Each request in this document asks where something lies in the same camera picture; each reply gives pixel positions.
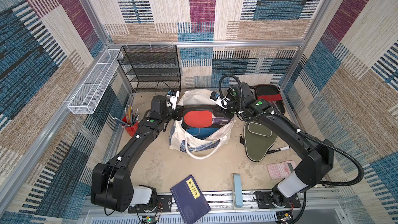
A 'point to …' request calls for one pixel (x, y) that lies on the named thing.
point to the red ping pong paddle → (201, 119)
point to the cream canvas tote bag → (179, 140)
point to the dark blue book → (190, 199)
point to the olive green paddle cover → (258, 139)
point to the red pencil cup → (129, 123)
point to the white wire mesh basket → (86, 99)
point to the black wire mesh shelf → (151, 68)
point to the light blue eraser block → (238, 191)
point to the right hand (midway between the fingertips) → (218, 107)
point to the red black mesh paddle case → (272, 94)
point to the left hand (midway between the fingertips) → (185, 107)
